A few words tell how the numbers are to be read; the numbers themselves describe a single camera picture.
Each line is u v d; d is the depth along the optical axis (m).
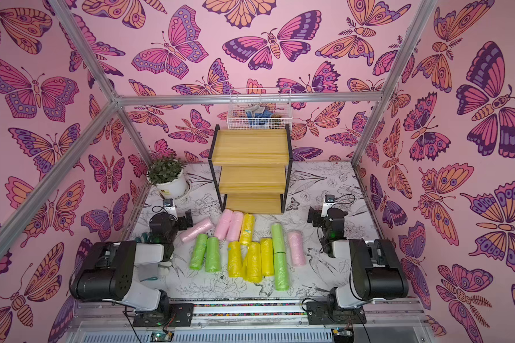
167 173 0.92
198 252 0.86
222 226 0.95
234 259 0.84
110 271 0.45
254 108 0.92
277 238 0.90
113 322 0.73
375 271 0.45
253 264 0.82
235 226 0.92
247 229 0.90
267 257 0.84
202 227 0.92
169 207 0.81
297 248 0.88
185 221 0.86
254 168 0.98
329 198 0.81
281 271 0.80
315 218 0.84
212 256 0.84
